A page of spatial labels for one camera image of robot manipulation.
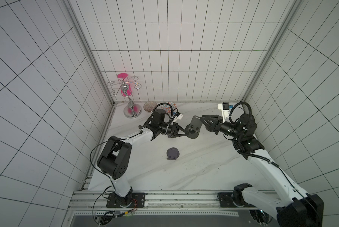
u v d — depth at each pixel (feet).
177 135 2.44
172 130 2.35
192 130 2.32
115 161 1.53
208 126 2.11
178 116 2.55
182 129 2.49
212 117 2.17
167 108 2.49
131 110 3.74
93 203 2.25
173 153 2.95
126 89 3.06
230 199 2.38
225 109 1.96
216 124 1.97
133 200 2.36
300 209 1.21
